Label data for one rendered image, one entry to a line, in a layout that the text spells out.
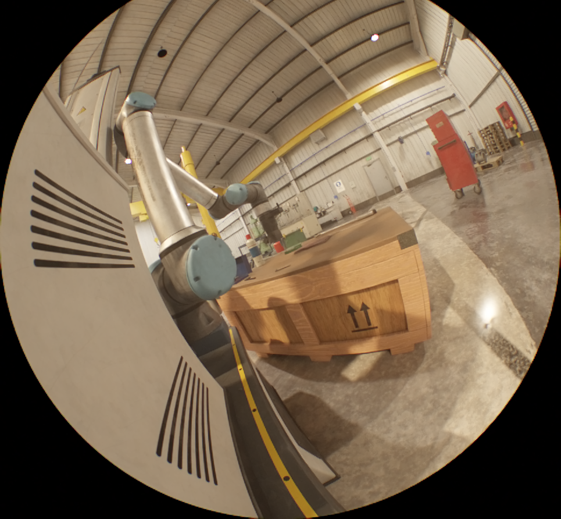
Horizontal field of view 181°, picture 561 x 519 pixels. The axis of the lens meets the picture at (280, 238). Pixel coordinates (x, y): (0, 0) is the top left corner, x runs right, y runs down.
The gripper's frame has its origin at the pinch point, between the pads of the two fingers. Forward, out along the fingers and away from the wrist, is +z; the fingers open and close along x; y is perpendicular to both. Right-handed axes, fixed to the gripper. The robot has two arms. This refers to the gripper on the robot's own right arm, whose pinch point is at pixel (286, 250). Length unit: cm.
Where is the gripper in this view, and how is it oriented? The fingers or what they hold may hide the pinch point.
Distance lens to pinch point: 85.1
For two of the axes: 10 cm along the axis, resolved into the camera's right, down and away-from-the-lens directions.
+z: 4.2, 9.1, 0.2
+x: -4.5, 2.3, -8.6
